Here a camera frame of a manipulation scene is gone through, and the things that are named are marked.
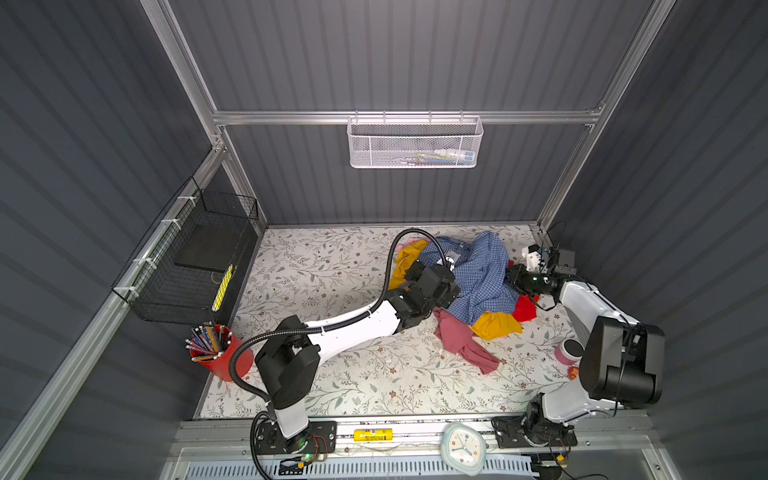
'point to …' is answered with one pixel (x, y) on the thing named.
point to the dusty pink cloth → (457, 336)
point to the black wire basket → (191, 268)
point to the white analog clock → (463, 448)
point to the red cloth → (525, 306)
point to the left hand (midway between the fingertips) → (438, 273)
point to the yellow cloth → (495, 325)
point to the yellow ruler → (219, 297)
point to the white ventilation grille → (520, 468)
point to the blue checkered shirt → (480, 268)
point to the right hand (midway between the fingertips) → (505, 278)
